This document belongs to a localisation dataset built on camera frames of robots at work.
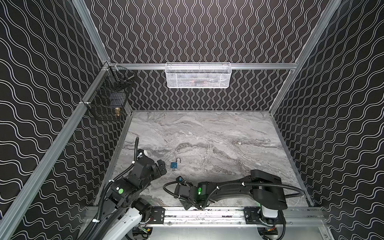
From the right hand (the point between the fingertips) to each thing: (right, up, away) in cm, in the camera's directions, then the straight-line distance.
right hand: (184, 200), depth 80 cm
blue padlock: (-6, +16, +11) cm, 20 cm away
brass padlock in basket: (-37, +48, +3) cm, 61 cm away
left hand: (-11, +20, -7) cm, 24 cm away
